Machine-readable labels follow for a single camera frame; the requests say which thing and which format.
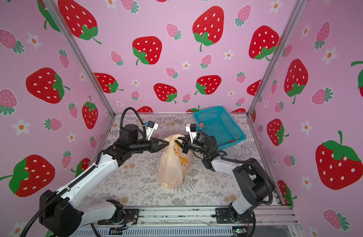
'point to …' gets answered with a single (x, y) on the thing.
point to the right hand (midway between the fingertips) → (172, 138)
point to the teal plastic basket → (216, 122)
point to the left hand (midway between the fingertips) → (167, 143)
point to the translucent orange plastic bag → (174, 164)
